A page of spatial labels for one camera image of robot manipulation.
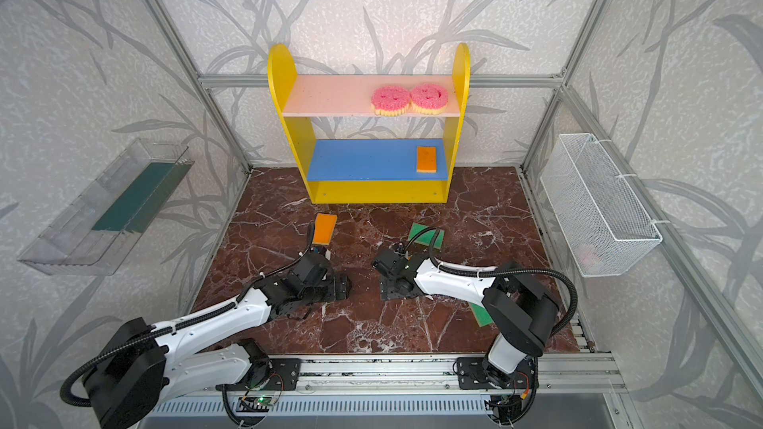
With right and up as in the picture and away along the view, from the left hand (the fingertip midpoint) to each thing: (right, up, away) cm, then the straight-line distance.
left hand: (341, 287), depth 85 cm
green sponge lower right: (+40, -7, -3) cm, 40 cm away
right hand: (+16, -1, +3) cm, 16 cm away
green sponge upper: (+24, +15, -8) cm, 29 cm away
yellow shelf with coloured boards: (+6, +48, +31) cm, 58 cm away
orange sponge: (+26, +39, +18) cm, 50 cm away
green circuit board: (-19, -25, -13) cm, 34 cm away
